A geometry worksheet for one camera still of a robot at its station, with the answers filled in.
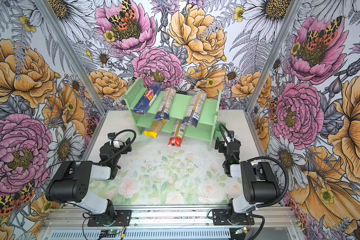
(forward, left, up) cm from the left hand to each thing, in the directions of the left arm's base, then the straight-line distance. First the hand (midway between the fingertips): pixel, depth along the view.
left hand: (123, 142), depth 94 cm
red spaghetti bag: (0, -34, +8) cm, 35 cm away
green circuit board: (-45, -2, -8) cm, 46 cm away
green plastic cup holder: (-2, -55, +17) cm, 58 cm away
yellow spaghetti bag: (+5, -21, +8) cm, 23 cm away
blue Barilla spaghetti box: (+14, -19, +24) cm, 33 cm away
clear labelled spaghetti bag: (+6, -43, +23) cm, 49 cm away
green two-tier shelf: (+8, -52, +2) cm, 53 cm away
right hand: (-1, -63, +1) cm, 63 cm away
